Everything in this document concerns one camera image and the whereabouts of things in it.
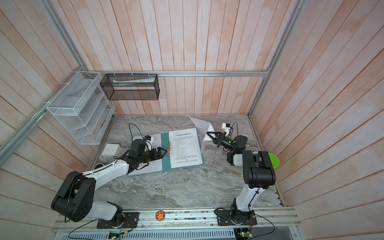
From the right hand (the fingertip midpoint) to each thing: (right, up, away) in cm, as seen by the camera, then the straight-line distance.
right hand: (207, 134), depth 83 cm
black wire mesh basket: (-52, +33, +21) cm, 65 cm away
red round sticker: (-25, -41, -9) cm, 49 cm away
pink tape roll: (-64, -19, +4) cm, 67 cm away
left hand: (-26, -13, +5) cm, 29 cm away
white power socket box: (-61, -10, +12) cm, 63 cm away
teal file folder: (-25, -20, +9) cm, 34 cm away
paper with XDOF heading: (-13, -10, +17) cm, 24 cm away
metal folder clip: (-24, -9, +17) cm, 31 cm away
